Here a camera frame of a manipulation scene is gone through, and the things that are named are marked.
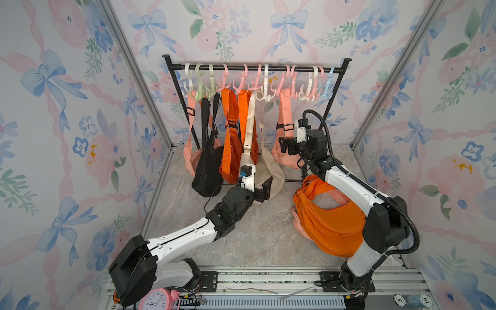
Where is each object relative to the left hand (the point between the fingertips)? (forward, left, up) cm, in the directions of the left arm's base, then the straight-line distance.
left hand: (265, 175), depth 73 cm
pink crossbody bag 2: (+19, -9, +6) cm, 22 cm away
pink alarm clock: (-37, +38, -25) cm, 58 cm away
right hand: (+20, -12, +2) cm, 24 cm away
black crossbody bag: (+5, +23, -5) cm, 24 cm away
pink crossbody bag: (-11, -15, -22) cm, 29 cm away
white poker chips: (-37, -53, -22) cm, 68 cm away
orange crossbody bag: (-16, -28, -15) cm, 36 cm away
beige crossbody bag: (+20, -2, -21) cm, 29 cm away
